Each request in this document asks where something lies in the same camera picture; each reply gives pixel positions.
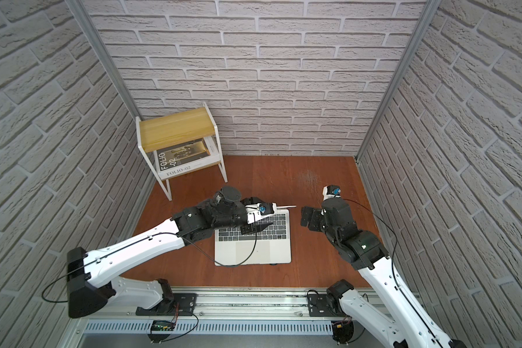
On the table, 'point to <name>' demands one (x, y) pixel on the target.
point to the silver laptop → (270, 246)
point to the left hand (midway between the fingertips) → (268, 204)
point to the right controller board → (343, 331)
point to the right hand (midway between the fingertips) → (309, 210)
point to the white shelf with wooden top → (179, 143)
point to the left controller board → (163, 325)
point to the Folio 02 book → (185, 158)
